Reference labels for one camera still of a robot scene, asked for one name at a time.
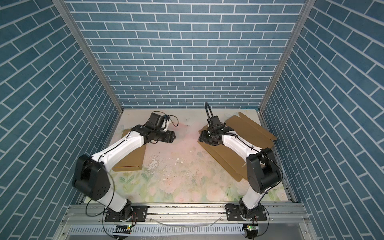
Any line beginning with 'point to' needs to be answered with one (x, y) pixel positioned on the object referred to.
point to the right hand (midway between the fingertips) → (201, 138)
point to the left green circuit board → (123, 229)
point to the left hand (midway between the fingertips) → (172, 135)
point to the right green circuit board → (251, 227)
